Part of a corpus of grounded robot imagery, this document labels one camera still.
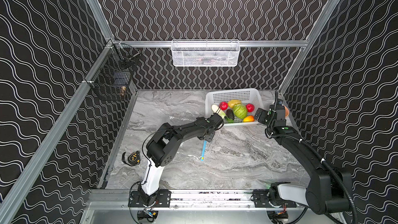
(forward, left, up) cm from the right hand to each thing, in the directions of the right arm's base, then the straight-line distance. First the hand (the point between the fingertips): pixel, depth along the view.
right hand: (266, 113), depth 86 cm
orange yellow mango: (+2, +8, -9) cm, 12 cm away
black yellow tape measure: (-22, +73, -11) cm, 77 cm away
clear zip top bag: (-17, +24, -17) cm, 34 cm away
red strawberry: (+13, +22, -9) cm, 28 cm away
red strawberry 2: (+11, +6, -8) cm, 15 cm away
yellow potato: (+15, +17, -9) cm, 24 cm away
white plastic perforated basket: (+19, +7, -6) cm, 22 cm away
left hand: (-8, +31, -13) cm, 35 cm away
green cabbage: (+5, +13, -5) cm, 15 cm away
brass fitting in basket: (+3, +77, +16) cm, 78 cm away
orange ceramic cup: (+10, -18, -11) cm, 23 cm away
